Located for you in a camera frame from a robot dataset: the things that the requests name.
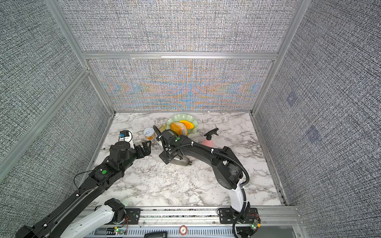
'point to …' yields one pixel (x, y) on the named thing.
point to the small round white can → (149, 133)
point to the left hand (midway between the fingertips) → (147, 142)
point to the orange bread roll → (179, 128)
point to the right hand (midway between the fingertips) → (168, 149)
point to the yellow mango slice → (188, 124)
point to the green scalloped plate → (180, 117)
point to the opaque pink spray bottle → (208, 143)
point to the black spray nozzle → (209, 134)
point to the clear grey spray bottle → (179, 161)
